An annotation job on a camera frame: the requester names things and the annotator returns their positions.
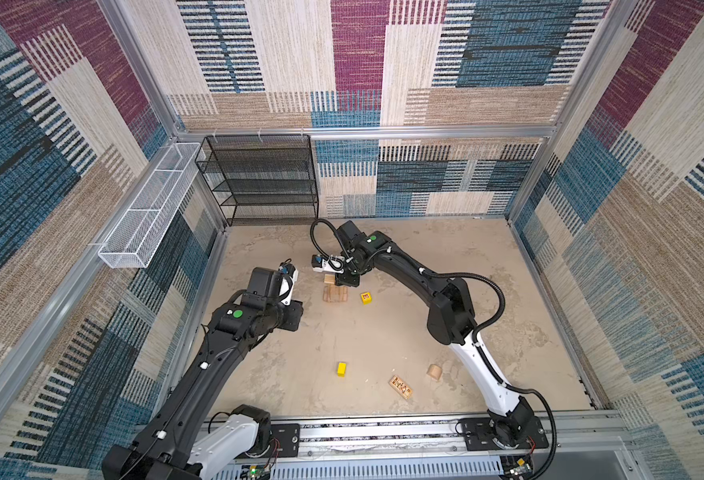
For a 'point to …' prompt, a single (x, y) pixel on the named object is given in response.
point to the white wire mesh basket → (141, 232)
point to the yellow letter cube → (366, 298)
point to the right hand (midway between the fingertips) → (342, 276)
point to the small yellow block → (341, 369)
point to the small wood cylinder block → (434, 371)
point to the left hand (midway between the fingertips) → (294, 304)
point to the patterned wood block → (399, 385)
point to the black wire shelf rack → (261, 179)
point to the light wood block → (329, 278)
